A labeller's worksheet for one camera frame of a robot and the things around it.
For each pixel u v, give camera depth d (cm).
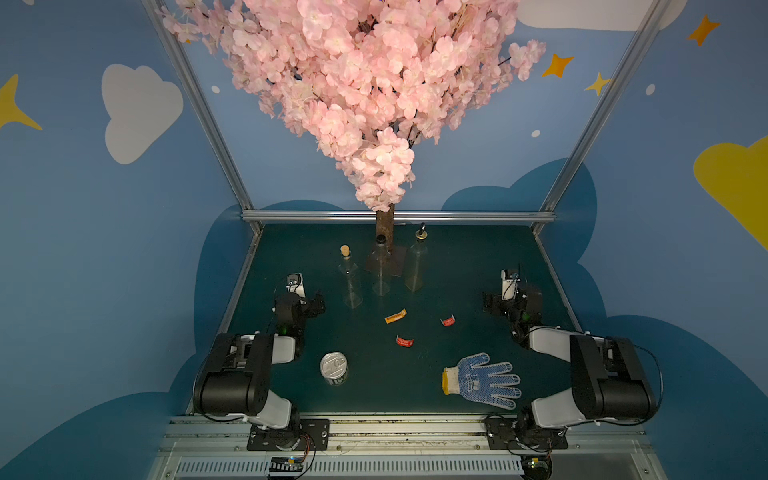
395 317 96
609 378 45
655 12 69
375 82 48
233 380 45
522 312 73
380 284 98
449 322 96
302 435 73
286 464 73
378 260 88
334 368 80
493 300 86
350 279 98
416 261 93
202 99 84
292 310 71
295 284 80
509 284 82
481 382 82
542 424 63
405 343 91
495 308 87
